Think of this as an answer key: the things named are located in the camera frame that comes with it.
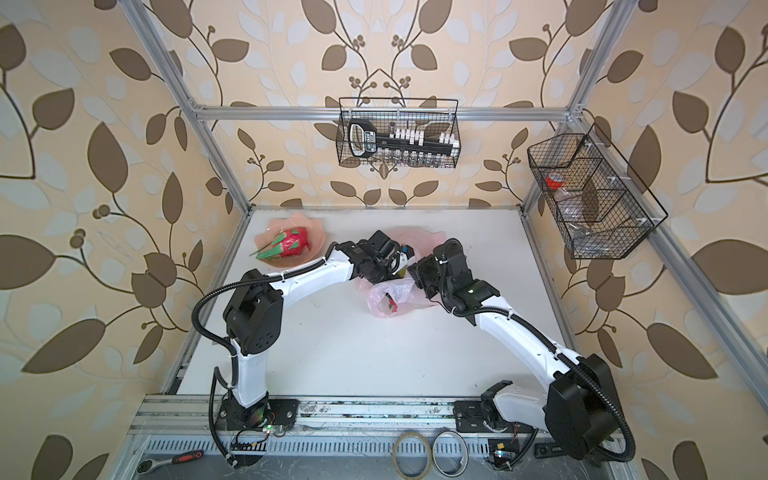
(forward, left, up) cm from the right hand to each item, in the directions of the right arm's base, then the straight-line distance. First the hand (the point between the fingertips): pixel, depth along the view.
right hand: (405, 267), depth 80 cm
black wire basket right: (+7, -49, +14) cm, 52 cm away
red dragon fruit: (+18, +40, -11) cm, 45 cm away
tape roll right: (-40, -13, -20) cm, 47 cm away
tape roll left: (-42, -3, -20) cm, 47 cm away
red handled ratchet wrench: (-40, +61, -19) cm, 76 cm away
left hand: (-1, 0, -9) cm, 9 cm away
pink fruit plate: (+30, +33, -17) cm, 48 cm away
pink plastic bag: (-9, +2, 0) cm, 9 cm away
